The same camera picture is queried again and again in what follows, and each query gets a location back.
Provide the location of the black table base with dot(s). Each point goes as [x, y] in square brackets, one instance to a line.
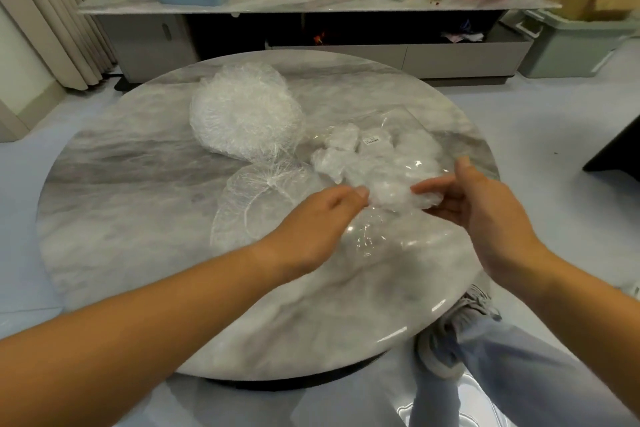
[270, 378]

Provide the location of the beige curtain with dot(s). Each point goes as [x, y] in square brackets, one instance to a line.
[50, 26]

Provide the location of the person's blue jeans leg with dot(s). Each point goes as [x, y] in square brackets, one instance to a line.
[520, 382]

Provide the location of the clear bag of caps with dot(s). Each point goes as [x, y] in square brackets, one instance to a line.
[375, 156]

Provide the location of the person's right forearm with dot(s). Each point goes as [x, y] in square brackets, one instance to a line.
[580, 312]

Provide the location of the clear plastic bag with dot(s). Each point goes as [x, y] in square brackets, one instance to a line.
[385, 231]

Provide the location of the grey sneaker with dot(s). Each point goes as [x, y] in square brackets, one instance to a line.
[440, 347]

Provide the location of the person's right hand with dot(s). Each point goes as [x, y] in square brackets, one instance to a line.
[490, 221]

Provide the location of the person's left hand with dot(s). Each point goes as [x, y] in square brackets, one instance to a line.
[310, 231]

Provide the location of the green storage bin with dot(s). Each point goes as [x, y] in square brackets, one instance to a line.
[575, 49]

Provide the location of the person's left forearm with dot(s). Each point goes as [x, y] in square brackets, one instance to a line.
[130, 352]

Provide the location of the long grey low cabinet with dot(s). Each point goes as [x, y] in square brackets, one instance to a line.
[140, 46]

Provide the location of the pile of clear plastic caps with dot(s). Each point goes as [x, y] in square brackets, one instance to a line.
[245, 111]

